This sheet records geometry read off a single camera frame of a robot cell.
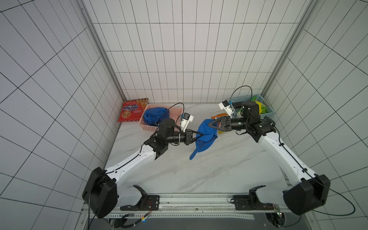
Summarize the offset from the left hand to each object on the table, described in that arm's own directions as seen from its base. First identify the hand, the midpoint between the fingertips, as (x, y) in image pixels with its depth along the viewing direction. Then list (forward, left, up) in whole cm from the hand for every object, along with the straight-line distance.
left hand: (199, 138), depth 70 cm
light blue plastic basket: (+48, -43, -19) cm, 67 cm away
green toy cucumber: (+48, -48, -18) cm, 70 cm away
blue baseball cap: (-4, -2, +2) cm, 4 cm away
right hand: (+2, -2, +6) cm, 7 cm away
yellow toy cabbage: (+35, -50, -16) cm, 63 cm away
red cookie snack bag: (+37, +50, -21) cm, 66 cm away
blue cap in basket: (+30, +30, -18) cm, 46 cm away
